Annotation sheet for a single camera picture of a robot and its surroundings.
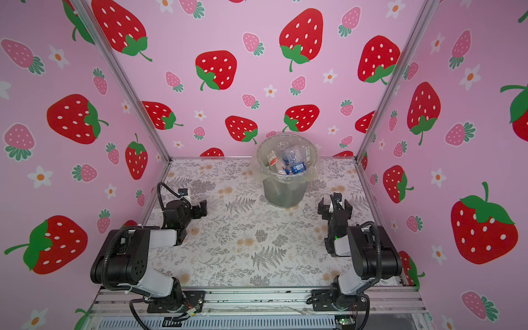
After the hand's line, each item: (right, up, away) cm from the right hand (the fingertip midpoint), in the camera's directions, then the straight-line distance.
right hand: (336, 199), depth 90 cm
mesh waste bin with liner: (-23, +5, -3) cm, 24 cm away
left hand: (-65, -1, +4) cm, 65 cm away
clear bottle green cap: (-14, +20, -2) cm, 25 cm away
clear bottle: (-28, +17, -1) cm, 33 cm away
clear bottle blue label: (-19, +20, 0) cm, 28 cm away
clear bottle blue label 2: (-18, +14, -6) cm, 23 cm away
